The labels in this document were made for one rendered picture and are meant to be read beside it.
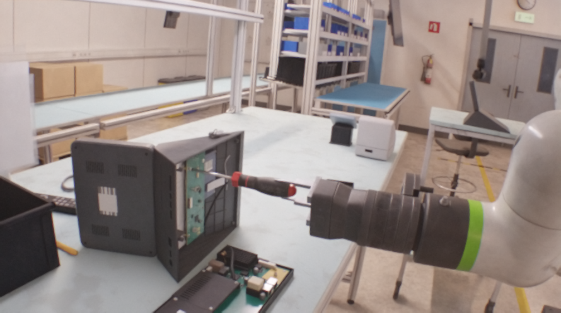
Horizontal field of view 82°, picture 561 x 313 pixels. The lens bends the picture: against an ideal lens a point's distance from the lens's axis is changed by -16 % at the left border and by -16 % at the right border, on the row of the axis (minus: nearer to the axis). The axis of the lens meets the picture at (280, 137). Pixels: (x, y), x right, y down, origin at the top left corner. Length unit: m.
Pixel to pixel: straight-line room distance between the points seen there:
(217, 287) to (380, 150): 0.93
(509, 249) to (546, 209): 0.07
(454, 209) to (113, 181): 0.52
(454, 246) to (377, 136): 0.95
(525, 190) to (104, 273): 0.62
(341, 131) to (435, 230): 1.10
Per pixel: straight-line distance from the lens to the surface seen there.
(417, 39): 7.07
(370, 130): 1.38
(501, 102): 7.25
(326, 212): 0.48
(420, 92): 7.09
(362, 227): 0.47
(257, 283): 0.59
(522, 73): 7.28
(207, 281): 0.61
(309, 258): 0.73
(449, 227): 0.47
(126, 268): 0.69
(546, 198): 0.44
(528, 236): 0.47
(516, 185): 0.45
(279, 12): 4.01
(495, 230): 0.48
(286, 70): 3.50
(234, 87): 2.00
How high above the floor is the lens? 1.39
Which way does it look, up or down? 14 degrees down
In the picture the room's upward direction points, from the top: 5 degrees clockwise
